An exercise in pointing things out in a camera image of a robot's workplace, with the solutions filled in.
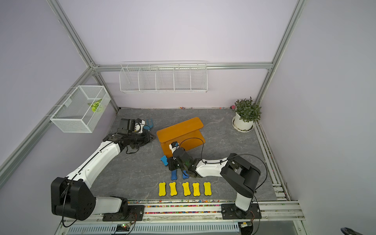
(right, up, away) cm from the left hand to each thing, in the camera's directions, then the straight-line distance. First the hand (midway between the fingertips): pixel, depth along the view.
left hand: (155, 138), depth 82 cm
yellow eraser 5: (+4, -29, -1) cm, 29 cm away
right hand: (+6, -13, +3) cm, 15 cm away
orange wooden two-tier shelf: (+18, +2, +7) cm, 20 cm away
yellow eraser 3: (+18, -28, -3) cm, 33 cm away
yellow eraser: (+30, -28, -2) cm, 41 cm away
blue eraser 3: (+16, -23, +2) cm, 28 cm away
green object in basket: (-33, +19, -1) cm, 38 cm away
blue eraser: (+4, -14, +6) cm, 15 cm away
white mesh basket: (-42, +16, 0) cm, 45 cm away
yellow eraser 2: (+23, -28, -3) cm, 36 cm away
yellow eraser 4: (+11, -28, -3) cm, 30 cm away
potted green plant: (+56, +15, +9) cm, 59 cm away
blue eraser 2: (+10, -22, +4) cm, 25 cm away
